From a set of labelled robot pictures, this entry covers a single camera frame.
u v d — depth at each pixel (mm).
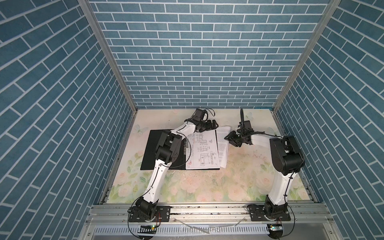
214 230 706
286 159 526
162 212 740
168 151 637
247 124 829
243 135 801
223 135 1025
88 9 707
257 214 734
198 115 889
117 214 751
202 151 968
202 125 932
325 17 737
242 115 942
